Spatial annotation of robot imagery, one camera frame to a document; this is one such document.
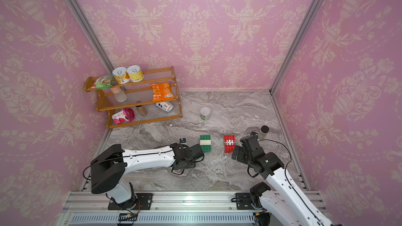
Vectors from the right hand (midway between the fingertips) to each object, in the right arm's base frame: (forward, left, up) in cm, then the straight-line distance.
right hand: (242, 152), depth 78 cm
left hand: (-2, +27, -9) cm, 28 cm away
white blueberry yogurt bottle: (+36, +44, -3) cm, 57 cm away
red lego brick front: (+6, +5, -7) cm, 10 cm away
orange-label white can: (+37, +62, +23) cm, 76 cm away
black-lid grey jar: (+12, -16, -2) cm, 20 cm away
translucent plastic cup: (+37, +69, +8) cm, 79 cm away
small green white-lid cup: (+29, +17, -4) cm, 34 cm away
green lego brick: (+14, +18, -7) cm, 24 cm away
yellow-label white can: (+37, +54, +24) cm, 70 cm away
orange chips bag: (+39, +44, +8) cm, 59 cm away
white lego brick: (+10, +18, -7) cm, 22 cm away
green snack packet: (+34, +71, +21) cm, 82 cm away
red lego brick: (+13, +4, -7) cm, 15 cm away
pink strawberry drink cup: (+29, +67, -2) cm, 73 cm away
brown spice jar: (+33, +58, -2) cm, 67 cm away
